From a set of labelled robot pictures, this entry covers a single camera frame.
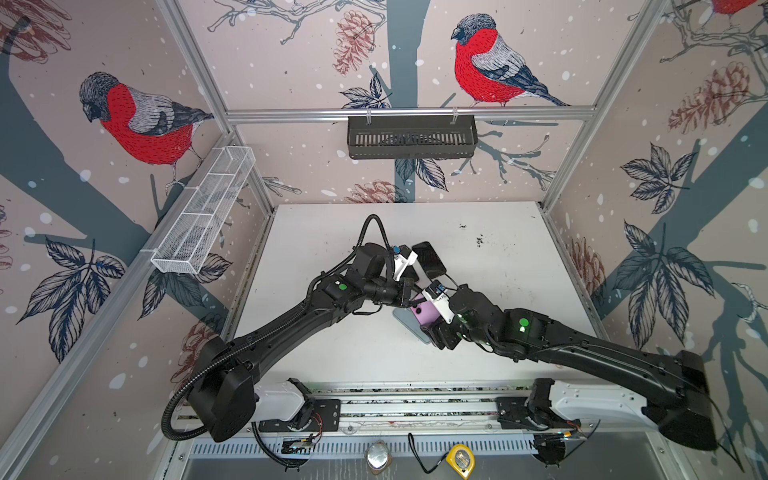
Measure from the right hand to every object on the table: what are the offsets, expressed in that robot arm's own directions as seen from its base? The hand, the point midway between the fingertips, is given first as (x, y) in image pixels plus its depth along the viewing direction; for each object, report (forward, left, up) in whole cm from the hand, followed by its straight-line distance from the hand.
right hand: (426, 322), depth 73 cm
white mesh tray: (+13, +59, +17) cm, 63 cm away
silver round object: (-27, +10, -4) cm, 29 cm away
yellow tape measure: (-26, -8, -14) cm, 31 cm away
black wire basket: (+65, +2, +12) cm, 67 cm away
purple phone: (+1, 0, +3) cm, 4 cm away
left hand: (+3, 0, +7) cm, 7 cm away
